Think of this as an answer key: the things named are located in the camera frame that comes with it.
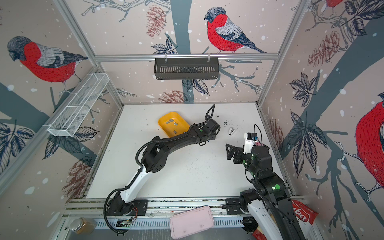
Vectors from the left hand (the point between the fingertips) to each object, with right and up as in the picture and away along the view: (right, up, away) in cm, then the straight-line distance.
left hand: (212, 133), depth 96 cm
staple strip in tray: (-30, +8, +15) cm, 34 cm away
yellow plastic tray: (-27, +5, +11) cm, 30 cm away
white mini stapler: (+14, +1, +5) cm, 15 cm away
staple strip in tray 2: (-26, +5, +11) cm, 29 cm away
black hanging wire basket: (-9, +46, +11) cm, 48 cm away
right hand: (+7, -3, -26) cm, 27 cm away
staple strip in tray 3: (-26, 0, +8) cm, 27 cm away
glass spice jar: (-59, -35, -34) cm, 76 cm away
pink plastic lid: (-13, -38, -28) cm, 49 cm away
